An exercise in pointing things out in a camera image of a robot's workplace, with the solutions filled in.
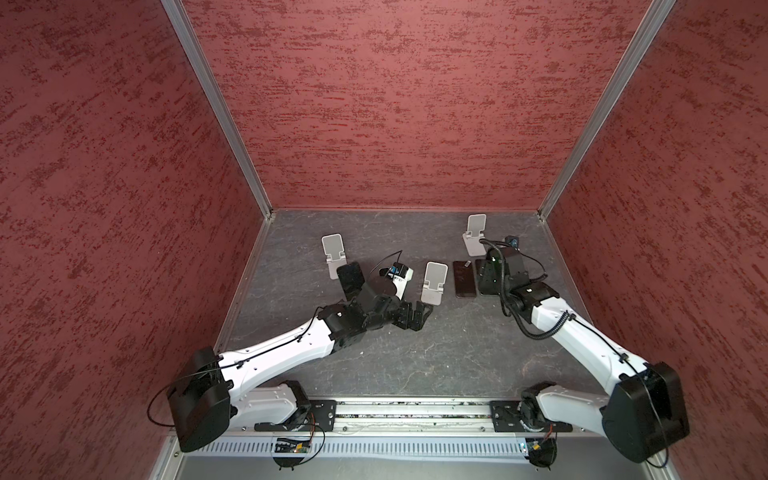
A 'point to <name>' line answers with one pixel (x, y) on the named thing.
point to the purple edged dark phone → (464, 279)
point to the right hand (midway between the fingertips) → (492, 272)
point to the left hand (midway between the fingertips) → (416, 309)
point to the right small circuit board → (532, 444)
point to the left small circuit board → (285, 445)
